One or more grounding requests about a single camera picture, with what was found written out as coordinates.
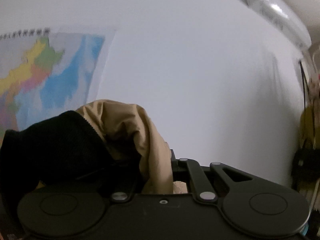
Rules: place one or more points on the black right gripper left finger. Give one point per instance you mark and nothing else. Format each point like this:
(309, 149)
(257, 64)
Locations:
(66, 214)

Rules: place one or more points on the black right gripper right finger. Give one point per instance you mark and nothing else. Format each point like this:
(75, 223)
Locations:
(249, 203)

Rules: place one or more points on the beige puffy down jacket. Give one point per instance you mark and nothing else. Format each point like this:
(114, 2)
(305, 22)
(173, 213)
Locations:
(103, 145)

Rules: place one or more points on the coat rack with clothes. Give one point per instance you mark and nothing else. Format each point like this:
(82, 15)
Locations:
(305, 164)

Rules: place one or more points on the colourful wall map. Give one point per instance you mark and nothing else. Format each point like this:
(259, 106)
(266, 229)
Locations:
(47, 71)

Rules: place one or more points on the white wall air conditioner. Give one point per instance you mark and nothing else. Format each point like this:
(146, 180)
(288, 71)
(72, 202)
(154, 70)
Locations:
(282, 17)

